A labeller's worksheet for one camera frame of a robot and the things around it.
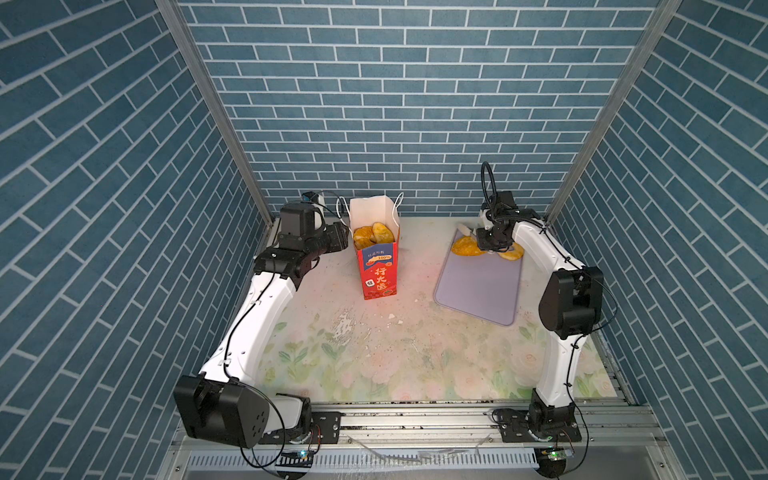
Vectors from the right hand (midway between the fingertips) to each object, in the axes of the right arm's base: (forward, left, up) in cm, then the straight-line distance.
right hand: (482, 239), depth 98 cm
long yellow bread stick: (-3, +33, +3) cm, 33 cm away
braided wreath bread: (-4, +39, +3) cm, 40 cm away
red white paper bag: (-17, +32, +5) cm, 37 cm away
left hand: (-15, +41, +18) cm, 47 cm away
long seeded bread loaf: (+4, +3, -8) cm, 9 cm away
